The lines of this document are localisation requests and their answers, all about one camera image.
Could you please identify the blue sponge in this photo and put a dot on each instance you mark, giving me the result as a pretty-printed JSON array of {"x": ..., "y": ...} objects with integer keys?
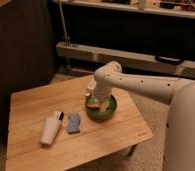
[{"x": 73, "y": 123}]

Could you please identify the green bowl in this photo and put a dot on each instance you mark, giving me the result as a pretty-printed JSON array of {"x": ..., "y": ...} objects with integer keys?
[{"x": 100, "y": 111}]

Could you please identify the metal pole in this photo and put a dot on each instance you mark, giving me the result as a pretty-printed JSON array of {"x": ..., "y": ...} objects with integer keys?
[{"x": 66, "y": 38}]

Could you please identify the upper cluttered shelf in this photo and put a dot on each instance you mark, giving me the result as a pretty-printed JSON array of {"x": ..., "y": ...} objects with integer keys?
[{"x": 142, "y": 6}]

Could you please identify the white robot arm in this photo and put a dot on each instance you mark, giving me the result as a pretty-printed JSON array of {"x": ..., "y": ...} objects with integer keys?
[{"x": 179, "y": 93}]

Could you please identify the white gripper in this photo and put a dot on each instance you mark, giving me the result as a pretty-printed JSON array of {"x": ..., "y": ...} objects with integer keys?
[{"x": 99, "y": 91}]

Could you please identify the grey shelf beam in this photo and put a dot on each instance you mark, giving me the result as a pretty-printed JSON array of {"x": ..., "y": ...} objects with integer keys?
[{"x": 127, "y": 59}]

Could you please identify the wooden table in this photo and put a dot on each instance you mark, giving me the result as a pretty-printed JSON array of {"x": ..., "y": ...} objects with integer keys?
[{"x": 80, "y": 138}]

